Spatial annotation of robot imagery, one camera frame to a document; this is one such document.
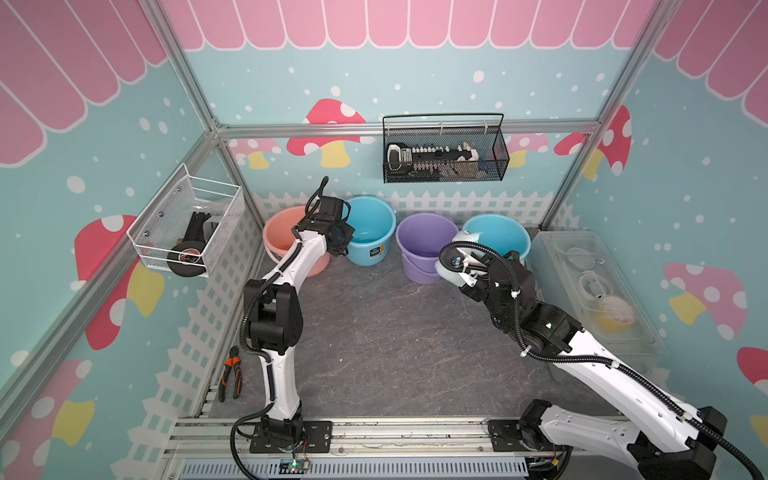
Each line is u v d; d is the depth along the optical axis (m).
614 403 0.44
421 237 0.97
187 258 0.68
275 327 0.54
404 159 0.89
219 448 0.74
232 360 0.85
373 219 1.00
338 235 0.78
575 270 0.87
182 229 0.74
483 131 0.89
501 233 1.02
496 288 0.48
